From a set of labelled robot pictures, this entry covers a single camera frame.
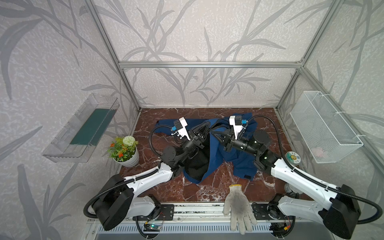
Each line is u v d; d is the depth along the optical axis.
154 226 0.71
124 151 0.79
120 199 0.41
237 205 0.75
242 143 0.59
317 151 0.73
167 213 0.73
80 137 0.66
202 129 0.59
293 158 0.84
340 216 0.38
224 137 0.60
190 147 0.60
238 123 0.57
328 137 0.61
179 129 0.57
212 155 0.67
